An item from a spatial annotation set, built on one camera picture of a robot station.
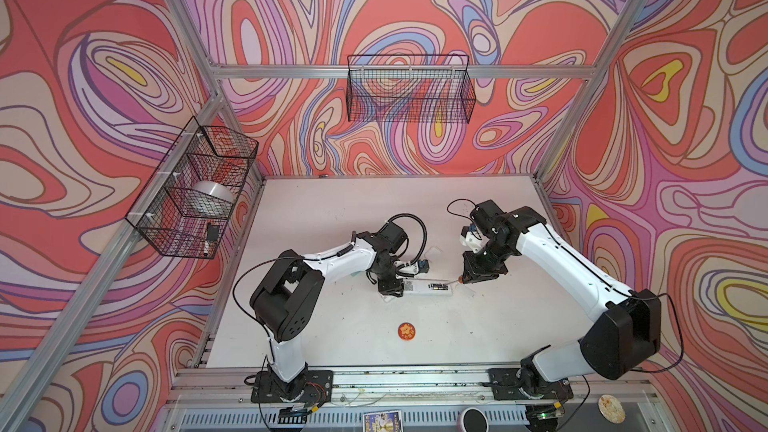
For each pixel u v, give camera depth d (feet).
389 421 2.22
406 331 2.70
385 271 2.46
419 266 2.57
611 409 2.31
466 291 2.95
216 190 2.41
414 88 3.14
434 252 3.23
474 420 2.14
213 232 2.39
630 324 1.39
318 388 2.37
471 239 2.45
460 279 2.55
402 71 2.85
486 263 2.19
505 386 2.37
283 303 1.54
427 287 2.88
